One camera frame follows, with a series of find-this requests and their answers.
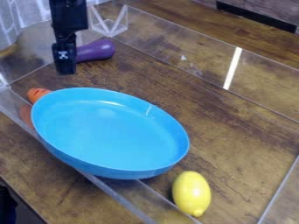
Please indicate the purple toy eggplant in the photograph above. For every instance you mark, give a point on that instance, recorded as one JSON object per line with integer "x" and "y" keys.
{"x": 99, "y": 50}

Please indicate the clear acrylic enclosure wall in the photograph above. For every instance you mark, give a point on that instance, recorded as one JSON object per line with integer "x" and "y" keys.
{"x": 234, "y": 98}

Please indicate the yellow toy lemon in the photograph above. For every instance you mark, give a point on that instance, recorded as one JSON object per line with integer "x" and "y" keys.
{"x": 191, "y": 193}

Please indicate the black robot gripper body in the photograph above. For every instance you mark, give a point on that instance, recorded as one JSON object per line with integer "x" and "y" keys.
{"x": 68, "y": 18}

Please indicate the blue round plastic tray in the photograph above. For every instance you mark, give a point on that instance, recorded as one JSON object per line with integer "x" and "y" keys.
{"x": 108, "y": 134}

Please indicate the dark baseboard strip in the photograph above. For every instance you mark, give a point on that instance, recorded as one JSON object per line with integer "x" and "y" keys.
{"x": 266, "y": 20}

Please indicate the white tiled cloth backdrop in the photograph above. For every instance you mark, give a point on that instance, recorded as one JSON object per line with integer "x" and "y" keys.
{"x": 22, "y": 13}

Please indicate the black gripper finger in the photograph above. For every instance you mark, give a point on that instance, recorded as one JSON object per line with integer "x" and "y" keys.
{"x": 64, "y": 57}

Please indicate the orange toy carrot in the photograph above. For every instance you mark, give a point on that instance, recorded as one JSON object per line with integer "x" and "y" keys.
{"x": 34, "y": 95}

